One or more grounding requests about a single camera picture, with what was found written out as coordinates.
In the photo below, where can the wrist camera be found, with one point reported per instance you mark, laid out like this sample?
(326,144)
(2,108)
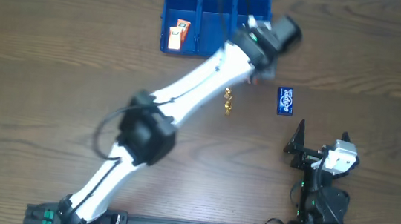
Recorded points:
(339,156)
(252,21)

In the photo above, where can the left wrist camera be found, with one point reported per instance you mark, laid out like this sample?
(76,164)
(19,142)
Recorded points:
(252,21)

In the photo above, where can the gold candy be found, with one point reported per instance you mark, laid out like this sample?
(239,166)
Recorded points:
(228,91)
(228,107)

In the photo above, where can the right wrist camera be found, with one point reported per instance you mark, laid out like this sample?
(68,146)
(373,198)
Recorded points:
(339,156)

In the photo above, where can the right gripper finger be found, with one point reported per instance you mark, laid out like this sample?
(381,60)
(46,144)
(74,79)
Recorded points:
(297,141)
(346,137)

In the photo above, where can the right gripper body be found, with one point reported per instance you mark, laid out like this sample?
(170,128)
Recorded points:
(307,158)

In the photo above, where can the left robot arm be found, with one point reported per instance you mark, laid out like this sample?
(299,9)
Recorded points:
(203,82)

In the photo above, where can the blue tray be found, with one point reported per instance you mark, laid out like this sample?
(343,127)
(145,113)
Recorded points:
(209,27)

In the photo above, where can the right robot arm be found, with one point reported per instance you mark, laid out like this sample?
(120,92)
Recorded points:
(332,204)

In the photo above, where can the blue candy pack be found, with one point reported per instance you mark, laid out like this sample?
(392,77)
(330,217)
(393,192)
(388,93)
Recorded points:
(285,101)

